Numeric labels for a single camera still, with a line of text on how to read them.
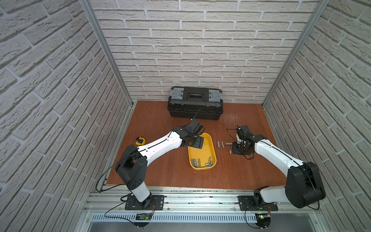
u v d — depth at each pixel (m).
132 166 0.44
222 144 0.95
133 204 0.72
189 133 0.63
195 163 0.87
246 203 0.74
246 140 0.64
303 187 0.42
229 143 0.91
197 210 0.73
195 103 0.98
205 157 0.90
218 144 0.95
